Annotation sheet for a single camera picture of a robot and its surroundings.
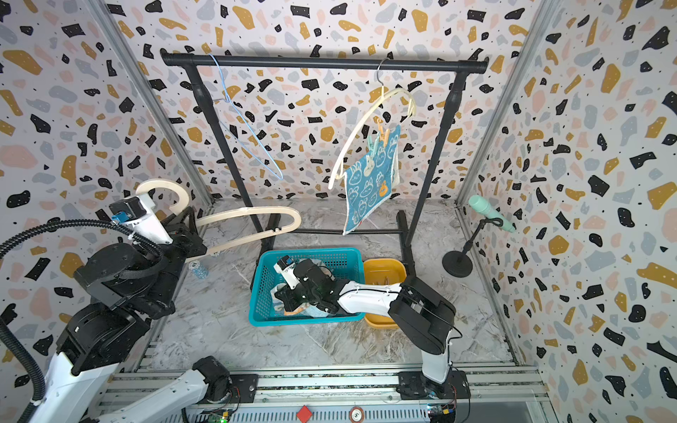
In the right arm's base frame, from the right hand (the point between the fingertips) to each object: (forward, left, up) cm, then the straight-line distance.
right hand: (279, 296), depth 80 cm
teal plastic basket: (+18, -19, -8) cm, 27 cm away
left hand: (+1, +9, +37) cm, 38 cm away
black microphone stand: (+20, -62, -12) cm, 66 cm away
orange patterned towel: (-6, -7, +4) cm, 10 cm away
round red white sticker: (-28, -24, -12) cm, 38 cm away
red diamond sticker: (-28, -10, -12) cm, 32 cm away
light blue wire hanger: (+56, +14, +2) cm, 58 cm away
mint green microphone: (+19, -59, +20) cm, 65 cm away
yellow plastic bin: (+14, -33, -9) cm, 37 cm away
